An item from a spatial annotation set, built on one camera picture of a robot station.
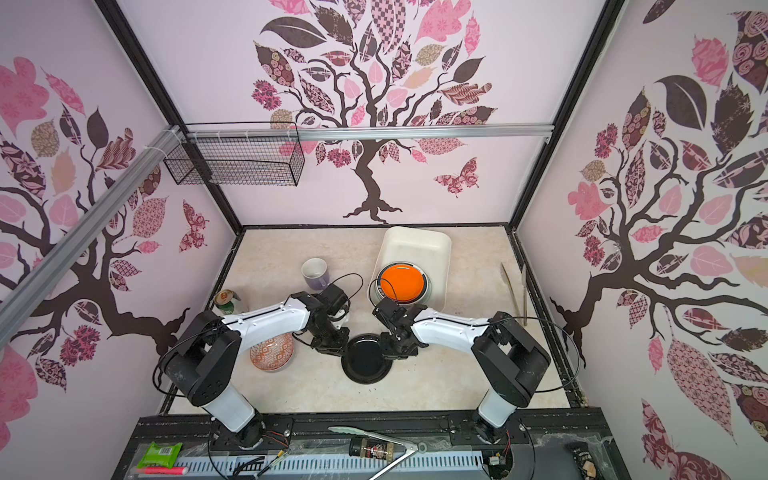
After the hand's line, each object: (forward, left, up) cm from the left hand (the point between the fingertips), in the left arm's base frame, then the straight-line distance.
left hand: (343, 356), depth 85 cm
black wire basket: (+55, +35, +31) cm, 72 cm away
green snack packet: (-24, +41, -1) cm, 48 cm away
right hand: (+2, -13, 0) cm, 13 cm away
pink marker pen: (-26, +40, -1) cm, 48 cm away
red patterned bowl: (0, +20, +2) cm, 20 cm away
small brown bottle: (-22, -7, +3) cm, 24 cm away
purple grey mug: (+30, +13, 0) cm, 33 cm away
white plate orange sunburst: (+18, -22, +2) cm, 28 cm away
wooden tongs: (+20, -55, +1) cm, 59 cm away
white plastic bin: (+44, -30, -4) cm, 54 cm away
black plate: (-1, -6, +1) cm, 6 cm away
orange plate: (+27, -18, -2) cm, 33 cm away
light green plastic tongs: (-24, -17, 0) cm, 30 cm away
